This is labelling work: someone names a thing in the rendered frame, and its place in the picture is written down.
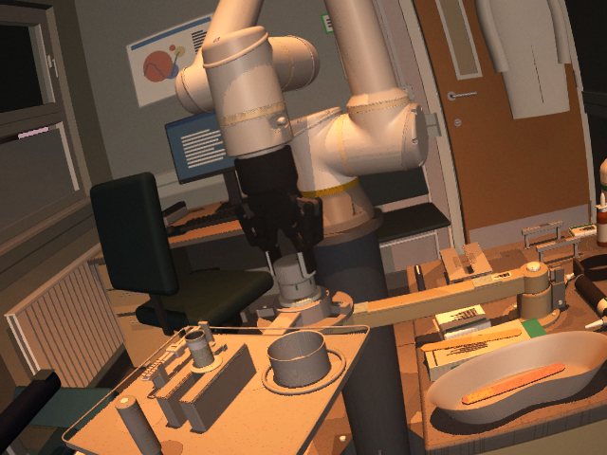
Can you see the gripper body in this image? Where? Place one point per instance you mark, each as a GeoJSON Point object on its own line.
{"type": "Point", "coordinates": [268, 189]}

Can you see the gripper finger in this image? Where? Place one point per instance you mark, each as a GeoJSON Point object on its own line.
{"type": "Point", "coordinates": [251, 223]}
{"type": "Point", "coordinates": [308, 223]}

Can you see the white clamp knob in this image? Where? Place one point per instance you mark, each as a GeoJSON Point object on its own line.
{"type": "Point", "coordinates": [294, 282]}

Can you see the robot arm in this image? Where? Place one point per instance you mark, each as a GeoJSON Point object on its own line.
{"type": "Point", "coordinates": [246, 90]}

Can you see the grey ear speculum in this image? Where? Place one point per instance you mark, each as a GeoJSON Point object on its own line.
{"type": "Point", "coordinates": [200, 351]}

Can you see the grey speculum clip holder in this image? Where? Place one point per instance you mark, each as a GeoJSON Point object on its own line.
{"type": "Point", "coordinates": [166, 360]}

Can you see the grey speculum nest block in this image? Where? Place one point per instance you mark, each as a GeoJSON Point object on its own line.
{"type": "Point", "coordinates": [213, 388]}

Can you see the beige instrument tray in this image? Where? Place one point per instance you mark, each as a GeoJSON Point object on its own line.
{"type": "Point", "coordinates": [246, 407]}

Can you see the black keyboard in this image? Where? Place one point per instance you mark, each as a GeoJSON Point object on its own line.
{"type": "Point", "coordinates": [208, 222]}

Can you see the computer monitor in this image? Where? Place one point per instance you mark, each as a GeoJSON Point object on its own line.
{"type": "Point", "coordinates": [199, 147]}

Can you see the wooden office desk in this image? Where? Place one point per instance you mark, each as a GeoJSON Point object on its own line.
{"type": "Point", "coordinates": [408, 218]}

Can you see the black office chair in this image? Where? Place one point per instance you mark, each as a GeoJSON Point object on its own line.
{"type": "Point", "coordinates": [137, 246]}

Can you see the black pen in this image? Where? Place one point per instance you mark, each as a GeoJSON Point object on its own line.
{"type": "Point", "coordinates": [418, 278]}

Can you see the grey round cup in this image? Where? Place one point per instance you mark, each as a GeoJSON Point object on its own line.
{"type": "Point", "coordinates": [299, 362]}

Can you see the small white printed box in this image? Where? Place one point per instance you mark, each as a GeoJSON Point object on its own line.
{"type": "Point", "coordinates": [462, 317]}

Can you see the white and green box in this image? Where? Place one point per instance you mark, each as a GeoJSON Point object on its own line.
{"type": "Point", "coordinates": [455, 358]}

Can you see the wooden tongue depressor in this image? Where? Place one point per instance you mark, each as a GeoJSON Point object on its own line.
{"type": "Point", "coordinates": [469, 341]}

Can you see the brown door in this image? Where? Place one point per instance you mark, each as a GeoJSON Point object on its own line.
{"type": "Point", "coordinates": [512, 166]}

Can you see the white radiator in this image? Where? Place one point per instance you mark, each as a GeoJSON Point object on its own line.
{"type": "Point", "coordinates": [66, 327]}

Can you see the orange tongue depressor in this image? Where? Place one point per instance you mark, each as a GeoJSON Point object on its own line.
{"type": "Point", "coordinates": [514, 383]}

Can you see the white kidney dish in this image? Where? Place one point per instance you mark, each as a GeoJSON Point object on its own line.
{"type": "Point", "coordinates": [517, 384]}

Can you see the white lab coat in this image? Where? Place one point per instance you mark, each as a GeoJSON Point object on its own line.
{"type": "Point", "coordinates": [531, 61]}

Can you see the small green white box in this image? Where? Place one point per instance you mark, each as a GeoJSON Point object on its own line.
{"type": "Point", "coordinates": [583, 231]}

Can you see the black head band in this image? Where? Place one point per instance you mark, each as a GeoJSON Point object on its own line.
{"type": "Point", "coordinates": [593, 267]}

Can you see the white spray bottle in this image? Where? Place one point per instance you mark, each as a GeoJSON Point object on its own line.
{"type": "Point", "coordinates": [602, 204]}

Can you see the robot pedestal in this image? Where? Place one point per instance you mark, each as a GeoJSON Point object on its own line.
{"type": "Point", "coordinates": [365, 303]}

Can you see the white wall switch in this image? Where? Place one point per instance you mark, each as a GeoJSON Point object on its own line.
{"type": "Point", "coordinates": [433, 124]}

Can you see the beige open clip bracket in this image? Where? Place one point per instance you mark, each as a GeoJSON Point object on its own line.
{"type": "Point", "coordinates": [467, 263]}

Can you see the wall poster with chart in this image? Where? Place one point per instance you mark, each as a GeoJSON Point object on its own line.
{"type": "Point", "coordinates": [161, 61]}

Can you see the green wall sign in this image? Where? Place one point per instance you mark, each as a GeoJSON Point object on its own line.
{"type": "Point", "coordinates": [327, 23]}

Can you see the grey wall cabinet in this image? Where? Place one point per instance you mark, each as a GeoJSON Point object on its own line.
{"type": "Point", "coordinates": [42, 142]}

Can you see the grey cylinder post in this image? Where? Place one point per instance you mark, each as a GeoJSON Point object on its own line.
{"type": "Point", "coordinates": [137, 426]}

